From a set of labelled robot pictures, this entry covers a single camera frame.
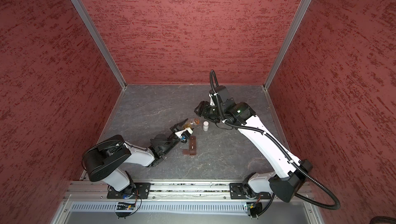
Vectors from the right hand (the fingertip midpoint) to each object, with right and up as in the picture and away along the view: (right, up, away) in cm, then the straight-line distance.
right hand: (198, 116), depth 69 cm
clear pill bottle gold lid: (-1, -4, +5) cm, 7 cm away
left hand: (-5, -5, +12) cm, 14 cm away
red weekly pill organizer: (-4, -22, +17) cm, 28 cm away
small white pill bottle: (+4, -9, +23) cm, 25 cm away
